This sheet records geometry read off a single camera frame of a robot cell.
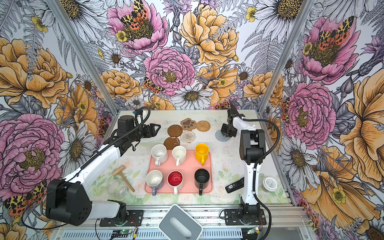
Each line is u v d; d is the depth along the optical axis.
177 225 0.72
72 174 0.45
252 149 0.61
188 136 1.06
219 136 1.06
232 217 0.74
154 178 0.85
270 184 0.79
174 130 1.08
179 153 0.94
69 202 0.41
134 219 0.74
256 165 0.60
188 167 0.92
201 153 0.93
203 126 1.12
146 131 0.73
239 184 0.82
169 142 1.02
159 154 0.96
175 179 0.85
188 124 1.12
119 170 0.88
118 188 0.84
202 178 0.85
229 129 0.90
